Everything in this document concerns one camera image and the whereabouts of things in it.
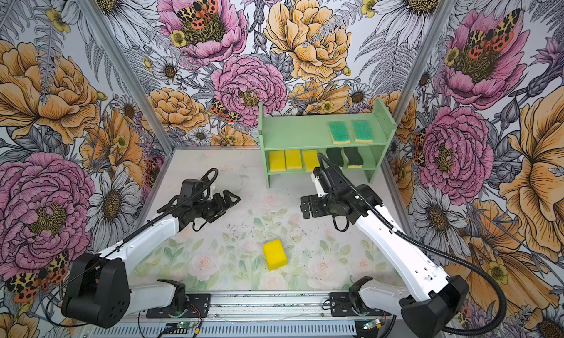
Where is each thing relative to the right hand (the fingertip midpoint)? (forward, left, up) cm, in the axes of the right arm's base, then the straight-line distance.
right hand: (316, 212), depth 73 cm
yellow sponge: (+29, +13, -6) cm, 32 cm away
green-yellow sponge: (+31, -12, +7) cm, 34 cm away
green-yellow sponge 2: (+31, -21, +8) cm, 38 cm away
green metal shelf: (+33, 0, +6) cm, 34 cm away
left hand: (+8, +30, -10) cm, 33 cm away
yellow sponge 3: (+36, -3, -14) cm, 39 cm away
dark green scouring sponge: (+32, -22, -9) cm, 40 cm away
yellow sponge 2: (+28, +6, -5) cm, 29 cm away
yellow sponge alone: (-7, +14, -18) cm, 24 cm away
